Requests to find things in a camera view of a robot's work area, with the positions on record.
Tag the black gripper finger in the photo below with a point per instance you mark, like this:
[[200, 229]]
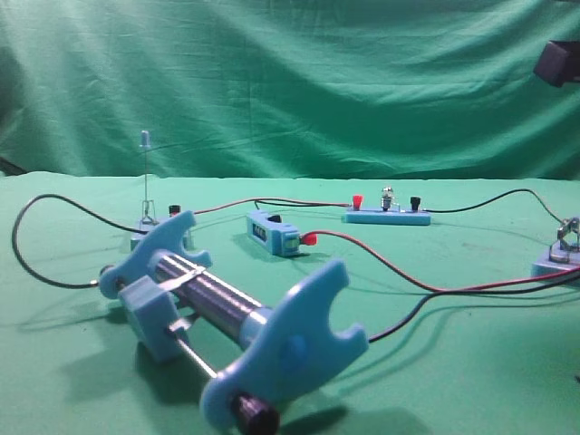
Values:
[[558, 63]]

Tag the blue knife switch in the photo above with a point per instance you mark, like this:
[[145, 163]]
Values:
[[563, 254], [148, 219]]

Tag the small clear light bulb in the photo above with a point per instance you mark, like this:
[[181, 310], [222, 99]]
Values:
[[388, 198]]

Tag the blue bulb holder base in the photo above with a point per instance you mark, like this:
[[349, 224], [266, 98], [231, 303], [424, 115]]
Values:
[[394, 215]]

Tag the green backdrop cloth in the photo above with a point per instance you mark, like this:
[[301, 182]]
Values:
[[287, 89]]

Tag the blue battery holder box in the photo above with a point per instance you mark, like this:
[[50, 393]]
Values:
[[268, 230]]

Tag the blue sliding rheostat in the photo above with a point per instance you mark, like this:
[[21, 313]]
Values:
[[287, 350]]

